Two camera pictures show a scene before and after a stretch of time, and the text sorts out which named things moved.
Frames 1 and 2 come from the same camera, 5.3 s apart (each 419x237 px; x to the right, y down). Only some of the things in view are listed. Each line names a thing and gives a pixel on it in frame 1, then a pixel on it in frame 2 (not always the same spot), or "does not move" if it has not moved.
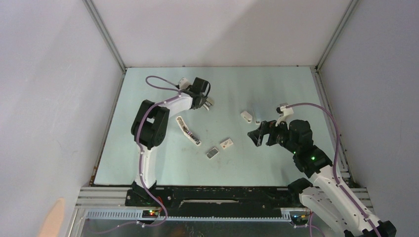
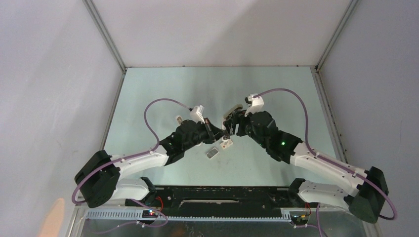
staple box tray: (212, 153) does not move
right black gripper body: (278, 135) -> (244, 125)
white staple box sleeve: (226, 144) does not move
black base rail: (215, 202) does not move
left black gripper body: (203, 99) -> (207, 138)
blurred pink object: (53, 224) does not move
